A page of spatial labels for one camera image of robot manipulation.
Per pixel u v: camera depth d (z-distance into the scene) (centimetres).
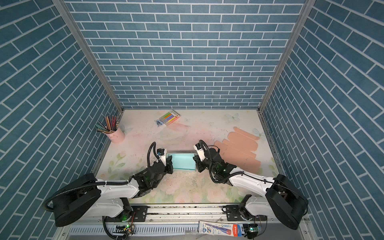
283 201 42
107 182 49
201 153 73
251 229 70
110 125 96
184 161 89
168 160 81
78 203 42
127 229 72
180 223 71
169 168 75
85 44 84
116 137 96
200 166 74
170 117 115
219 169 64
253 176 51
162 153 73
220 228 69
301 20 75
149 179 63
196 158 76
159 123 109
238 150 99
